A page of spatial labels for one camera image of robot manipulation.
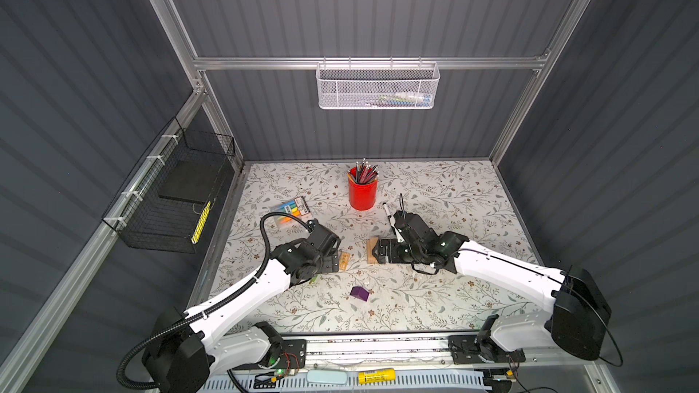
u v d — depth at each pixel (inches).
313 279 34.2
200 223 27.0
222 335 17.3
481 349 26.1
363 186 38.2
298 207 41.0
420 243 23.9
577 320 16.7
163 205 28.3
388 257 28.1
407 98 35.9
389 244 27.9
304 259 22.1
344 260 35.7
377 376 27.1
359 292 32.6
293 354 28.6
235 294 18.0
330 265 28.4
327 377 26.8
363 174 39.0
